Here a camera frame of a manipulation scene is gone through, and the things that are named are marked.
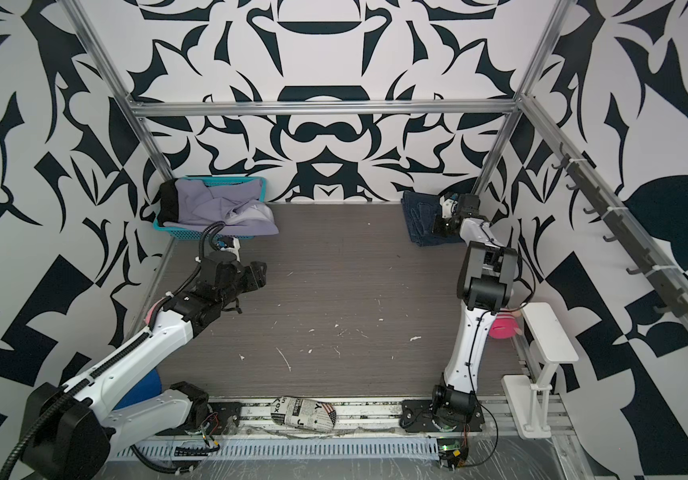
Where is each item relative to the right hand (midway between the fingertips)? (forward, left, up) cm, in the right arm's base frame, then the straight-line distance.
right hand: (436, 219), depth 105 cm
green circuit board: (-65, +7, -8) cm, 66 cm away
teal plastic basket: (-3, +83, -1) cm, 83 cm away
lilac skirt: (+11, +73, 0) cm, 74 cm away
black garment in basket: (+8, +95, +3) cm, 96 cm away
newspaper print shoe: (-58, +42, -3) cm, 71 cm away
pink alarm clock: (-30, +93, -7) cm, 98 cm away
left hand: (-24, +55, +12) cm, 62 cm away
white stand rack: (-56, -11, -1) cm, 57 cm away
